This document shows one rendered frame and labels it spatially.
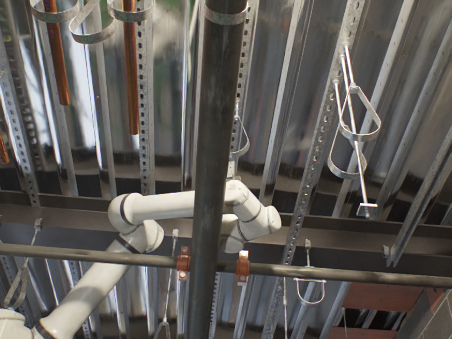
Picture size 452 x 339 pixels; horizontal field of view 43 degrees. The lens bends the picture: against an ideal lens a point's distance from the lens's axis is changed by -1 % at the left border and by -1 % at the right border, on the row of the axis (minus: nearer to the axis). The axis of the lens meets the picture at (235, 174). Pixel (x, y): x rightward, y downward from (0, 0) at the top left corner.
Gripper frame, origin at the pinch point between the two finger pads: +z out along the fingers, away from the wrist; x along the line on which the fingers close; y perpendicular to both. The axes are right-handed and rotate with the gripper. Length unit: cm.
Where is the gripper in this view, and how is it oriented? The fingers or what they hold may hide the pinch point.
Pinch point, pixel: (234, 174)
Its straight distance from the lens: 215.9
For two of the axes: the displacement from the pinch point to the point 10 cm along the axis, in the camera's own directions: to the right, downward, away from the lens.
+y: -9.7, 1.5, 2.1
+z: 0.3, -7.3, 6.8
